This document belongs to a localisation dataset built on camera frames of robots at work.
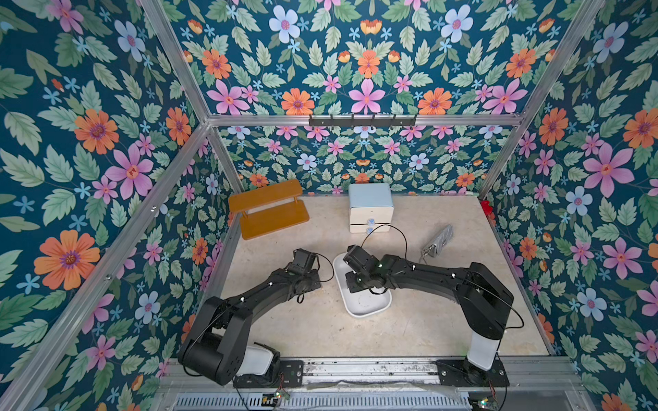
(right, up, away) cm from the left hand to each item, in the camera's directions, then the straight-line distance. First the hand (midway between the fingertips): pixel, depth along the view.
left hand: (317, 278), depth 91 cm
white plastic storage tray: (+15, -8, -3) cm, 17 cm away
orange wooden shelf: (-25, +26, +25) cm, 43 cm away
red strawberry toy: (+75, +26, +24) cm, 83 cm away
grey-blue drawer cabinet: (+20, +26, +5) cm, 33 cm away
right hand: (+12, 0, -4) cm, 13 cm away
